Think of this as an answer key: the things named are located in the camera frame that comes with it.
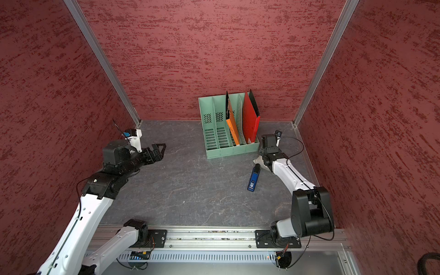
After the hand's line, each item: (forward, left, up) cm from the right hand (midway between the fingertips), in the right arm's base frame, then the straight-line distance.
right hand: (267, 149), depth 91 cm
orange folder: (+6, +20, +18) cm, 27 cm away
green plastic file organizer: (+17, +27, -12) cm, 34 cm away
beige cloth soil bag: (-3, +3, -7) cm, 8 cm away
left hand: (-11, +52, +17) cm, 56 cm away
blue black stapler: (-13, +8, -8) cm, 17 cm away
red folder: (+19, +7, +3) cm, 21 cm away
